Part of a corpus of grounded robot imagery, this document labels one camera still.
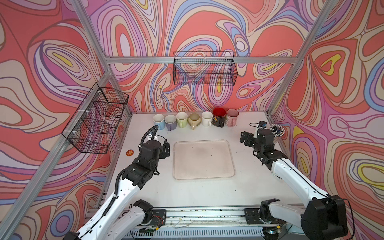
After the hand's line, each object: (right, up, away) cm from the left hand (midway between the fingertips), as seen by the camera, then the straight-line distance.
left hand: (159, 141), depth 75 cm
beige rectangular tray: (+18, -14, +19) cm, 29 cm away
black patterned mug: (+36, +15, +29) cm, 48 cm away
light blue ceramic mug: (-7, +12, +29) cm, 32 cm away
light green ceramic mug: (+9, +13, +29) cm, 33 cm away
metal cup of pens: (+68, +5, +13) cm, 69 cm away
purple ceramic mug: (+1, +10, +30) cm, 32 cm away
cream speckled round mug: (+18, +13, +30) cm, 37 cm away
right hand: (+49, +1, +10) cm, 50 cm away
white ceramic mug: (+27, +13, +29) cm, 42 cm away
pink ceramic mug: (+44, +14, +28) cm, 54 cm away
